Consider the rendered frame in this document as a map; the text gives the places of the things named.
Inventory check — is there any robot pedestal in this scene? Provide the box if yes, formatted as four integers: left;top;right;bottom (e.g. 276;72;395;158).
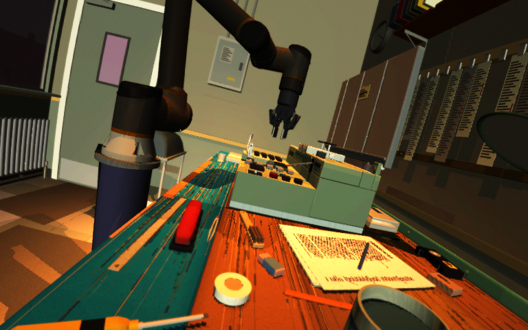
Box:
91;142;162;251

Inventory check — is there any dark rack with paper strips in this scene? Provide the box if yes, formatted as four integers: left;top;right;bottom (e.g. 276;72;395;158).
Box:
395;38;528;184

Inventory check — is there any dark window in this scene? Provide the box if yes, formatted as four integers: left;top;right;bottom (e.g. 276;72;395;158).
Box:
0;0;67;99

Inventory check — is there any white flat box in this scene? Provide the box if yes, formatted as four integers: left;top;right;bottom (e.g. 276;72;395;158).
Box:
364;207;402;234

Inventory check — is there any green typewriter body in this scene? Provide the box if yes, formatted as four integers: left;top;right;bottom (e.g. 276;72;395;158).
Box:
228;144;387;235

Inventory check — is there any white tape roll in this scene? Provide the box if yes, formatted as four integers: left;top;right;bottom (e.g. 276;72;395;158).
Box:
213;272;253;307

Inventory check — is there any pink wooden block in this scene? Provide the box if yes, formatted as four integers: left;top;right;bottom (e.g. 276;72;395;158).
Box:
426;272;464;298

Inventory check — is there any red stapler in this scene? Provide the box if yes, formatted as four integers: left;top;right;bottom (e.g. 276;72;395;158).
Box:
170;200;204;253

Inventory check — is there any white radiator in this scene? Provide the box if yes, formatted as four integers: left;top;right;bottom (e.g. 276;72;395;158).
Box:
0;117;51;179

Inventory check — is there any brown cupboard unit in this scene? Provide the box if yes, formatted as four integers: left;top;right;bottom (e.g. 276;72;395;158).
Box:
327;45;426;171

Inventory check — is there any grey typewriter paper bail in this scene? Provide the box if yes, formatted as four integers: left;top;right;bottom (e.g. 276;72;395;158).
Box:
302;144;346;163

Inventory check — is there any grey wall panel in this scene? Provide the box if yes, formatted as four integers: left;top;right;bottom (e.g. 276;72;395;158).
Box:
206;34;251;94

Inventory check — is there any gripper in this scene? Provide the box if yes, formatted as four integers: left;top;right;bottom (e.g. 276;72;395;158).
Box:
269;89;302;140

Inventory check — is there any black typewriter platen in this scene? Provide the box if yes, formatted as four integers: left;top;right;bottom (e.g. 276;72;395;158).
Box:
317;140;387;166

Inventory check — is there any blue pen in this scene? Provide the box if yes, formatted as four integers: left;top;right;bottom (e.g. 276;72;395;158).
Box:
356;241;371;272

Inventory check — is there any wooden brush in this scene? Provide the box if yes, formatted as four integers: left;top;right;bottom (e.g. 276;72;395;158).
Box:
239;210;265;250

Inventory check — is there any black and yellow tape measure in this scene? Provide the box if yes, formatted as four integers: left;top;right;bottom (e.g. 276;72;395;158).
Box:
414;245;465;281

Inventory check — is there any orange pencil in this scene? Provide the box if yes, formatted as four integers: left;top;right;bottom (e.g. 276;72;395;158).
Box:
283;288;354;311

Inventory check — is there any grey green door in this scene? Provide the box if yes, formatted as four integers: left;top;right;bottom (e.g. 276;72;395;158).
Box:
51;0;166;190

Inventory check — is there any shelf with coloured books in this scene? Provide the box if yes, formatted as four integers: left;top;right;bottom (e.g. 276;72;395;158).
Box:
389;0;512;47

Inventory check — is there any beige ruler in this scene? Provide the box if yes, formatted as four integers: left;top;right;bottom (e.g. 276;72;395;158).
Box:
107;197;188;272

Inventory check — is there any green lamp shade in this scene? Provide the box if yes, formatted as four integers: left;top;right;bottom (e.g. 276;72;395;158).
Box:
476;111;528;175

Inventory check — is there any grey domed stand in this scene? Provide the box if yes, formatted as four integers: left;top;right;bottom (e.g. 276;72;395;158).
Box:
152;131;187;200

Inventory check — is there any printed paper sheet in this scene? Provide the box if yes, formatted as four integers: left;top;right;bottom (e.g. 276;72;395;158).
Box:
278;223;437;292

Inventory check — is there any pink and blue eraser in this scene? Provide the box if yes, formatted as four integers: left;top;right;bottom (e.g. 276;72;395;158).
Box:
256;252;286;278

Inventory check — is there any grey round tin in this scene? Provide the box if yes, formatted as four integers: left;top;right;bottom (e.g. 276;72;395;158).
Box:
343;284;451;330

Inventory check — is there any teal cutting mat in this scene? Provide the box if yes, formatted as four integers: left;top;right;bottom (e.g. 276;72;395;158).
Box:
0;151;241;330

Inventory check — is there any yellow handled screwdriver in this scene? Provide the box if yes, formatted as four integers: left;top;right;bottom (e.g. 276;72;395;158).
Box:
11;313;210;330

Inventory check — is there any dark wall clock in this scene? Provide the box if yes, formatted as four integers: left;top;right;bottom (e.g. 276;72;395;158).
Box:
368;19;391;54

